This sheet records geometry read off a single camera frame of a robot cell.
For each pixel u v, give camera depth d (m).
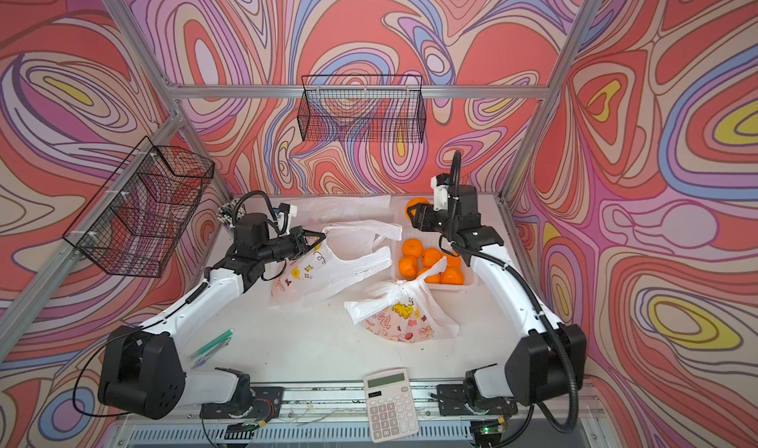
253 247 0.64
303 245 0.71
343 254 0.78
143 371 0.41
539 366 0.40
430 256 0.95
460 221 0.59
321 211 1.12
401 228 0.80
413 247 0.99
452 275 0.89
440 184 0.69
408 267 0.91
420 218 0.69
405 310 0.74
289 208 0.76
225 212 0.93
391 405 0.72
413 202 0.78
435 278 0.89
